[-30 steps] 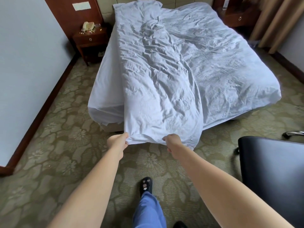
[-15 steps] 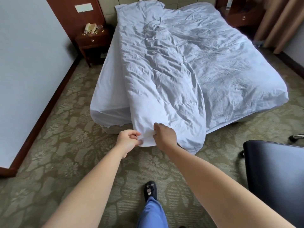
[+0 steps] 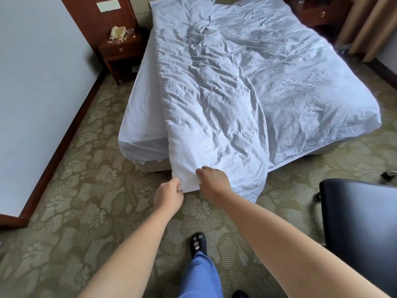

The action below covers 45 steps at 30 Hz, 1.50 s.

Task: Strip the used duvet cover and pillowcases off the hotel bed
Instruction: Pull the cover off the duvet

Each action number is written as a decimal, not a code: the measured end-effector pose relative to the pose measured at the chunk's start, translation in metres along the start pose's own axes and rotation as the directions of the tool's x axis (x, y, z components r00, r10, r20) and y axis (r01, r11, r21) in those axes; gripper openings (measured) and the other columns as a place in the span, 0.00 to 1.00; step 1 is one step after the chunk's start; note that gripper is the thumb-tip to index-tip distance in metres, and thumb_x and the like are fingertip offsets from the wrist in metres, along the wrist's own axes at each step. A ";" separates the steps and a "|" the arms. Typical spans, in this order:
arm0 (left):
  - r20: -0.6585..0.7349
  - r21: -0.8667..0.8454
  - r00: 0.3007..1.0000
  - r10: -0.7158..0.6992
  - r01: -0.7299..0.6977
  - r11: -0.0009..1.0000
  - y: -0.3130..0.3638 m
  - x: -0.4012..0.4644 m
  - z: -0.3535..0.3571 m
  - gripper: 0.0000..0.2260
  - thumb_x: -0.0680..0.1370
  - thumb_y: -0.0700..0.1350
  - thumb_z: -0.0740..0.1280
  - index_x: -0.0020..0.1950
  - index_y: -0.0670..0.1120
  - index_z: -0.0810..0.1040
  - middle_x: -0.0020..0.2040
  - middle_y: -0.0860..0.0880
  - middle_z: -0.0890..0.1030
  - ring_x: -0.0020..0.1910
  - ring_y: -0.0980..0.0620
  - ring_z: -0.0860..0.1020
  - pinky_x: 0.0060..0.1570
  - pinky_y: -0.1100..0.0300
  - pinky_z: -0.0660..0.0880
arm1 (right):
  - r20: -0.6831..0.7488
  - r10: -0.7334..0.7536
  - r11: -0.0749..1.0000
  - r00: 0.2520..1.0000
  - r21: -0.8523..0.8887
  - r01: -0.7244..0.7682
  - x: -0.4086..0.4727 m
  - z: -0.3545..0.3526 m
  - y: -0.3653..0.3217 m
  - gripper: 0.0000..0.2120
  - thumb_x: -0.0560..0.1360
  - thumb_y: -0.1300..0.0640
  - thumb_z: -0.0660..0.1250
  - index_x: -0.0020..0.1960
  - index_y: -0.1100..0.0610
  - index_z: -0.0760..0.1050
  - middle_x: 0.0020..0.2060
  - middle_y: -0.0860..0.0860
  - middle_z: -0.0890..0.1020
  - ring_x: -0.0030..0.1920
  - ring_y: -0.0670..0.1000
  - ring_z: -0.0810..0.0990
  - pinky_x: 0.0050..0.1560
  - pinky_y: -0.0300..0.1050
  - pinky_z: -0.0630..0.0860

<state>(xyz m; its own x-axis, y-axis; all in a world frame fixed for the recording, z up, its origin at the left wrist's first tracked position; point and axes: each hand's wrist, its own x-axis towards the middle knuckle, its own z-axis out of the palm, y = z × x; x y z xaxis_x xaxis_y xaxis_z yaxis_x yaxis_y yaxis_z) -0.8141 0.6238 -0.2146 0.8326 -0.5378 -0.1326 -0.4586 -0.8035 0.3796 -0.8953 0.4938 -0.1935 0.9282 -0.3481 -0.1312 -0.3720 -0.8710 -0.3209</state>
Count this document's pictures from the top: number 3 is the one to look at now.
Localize person's right hand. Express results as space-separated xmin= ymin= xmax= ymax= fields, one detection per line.
xmin=195 ymin=166 xmax=232 ymax=204

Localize beige padded headboard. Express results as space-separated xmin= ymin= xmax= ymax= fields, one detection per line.
xmin=127 ymin=0 xmax=246 ymax=28

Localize person's right forearm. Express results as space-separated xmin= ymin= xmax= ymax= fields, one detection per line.
xmin=217 ymin=187 xmax=390 ymax=298

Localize white wall switch panel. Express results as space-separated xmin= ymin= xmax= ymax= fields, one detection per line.
xmin=96 ymin=0 xmax=122 ymax=13

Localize person's blue jeans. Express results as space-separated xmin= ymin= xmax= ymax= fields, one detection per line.
xmin=178 ymin=251 xmax=224 ymax=298

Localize beige telephone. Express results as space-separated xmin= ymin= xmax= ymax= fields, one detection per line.
xmin=110 ymin=26 xmax=127 ymax=40

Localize person's left hand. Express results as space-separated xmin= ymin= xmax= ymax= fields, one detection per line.
xmin=153 ymin=177 xmax=184 ymax=216

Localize wooden nightstand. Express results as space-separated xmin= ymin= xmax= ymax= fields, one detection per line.
xmin=98 ymin=31 xmax=146 ymax=86
xmin=291 ymin=0 xmax=353 ymax=28

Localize white duvet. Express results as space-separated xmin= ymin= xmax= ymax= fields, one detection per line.
xmin=150 ymin=0 xmax=382 ymax=204

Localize white bed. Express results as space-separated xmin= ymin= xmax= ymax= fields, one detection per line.
xmin=117 ymin=0 xmax=382 ymax=174

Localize beige curtain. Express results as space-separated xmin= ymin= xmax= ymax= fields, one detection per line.
xmin=335 ymin=0 xmax=397 ymax=63

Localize person's left forearm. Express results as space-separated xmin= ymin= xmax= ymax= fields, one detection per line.
xmin=77 ymin=206 xmax=177 ymax=298

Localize scatter of small coloured pieces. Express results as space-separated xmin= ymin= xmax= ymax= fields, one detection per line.
xmin=107 ymin=34 xmax=137 ymax=44

